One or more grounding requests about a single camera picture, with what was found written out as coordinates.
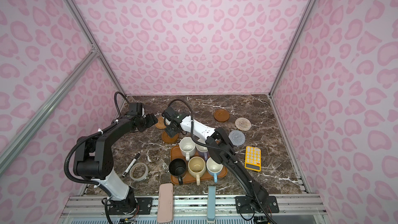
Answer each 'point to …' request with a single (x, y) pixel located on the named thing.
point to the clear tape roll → (138, 171)
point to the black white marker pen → (130, 165)
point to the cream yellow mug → (197, 167)
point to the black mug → (178, 168)
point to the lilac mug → (202, 151)
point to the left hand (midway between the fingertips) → (155, 119)
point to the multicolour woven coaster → (243, 124)
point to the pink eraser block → (165, 204)
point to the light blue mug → (214, 168)
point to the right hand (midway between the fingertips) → (174, 127)
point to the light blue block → (211, 202)
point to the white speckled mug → (187, 146)
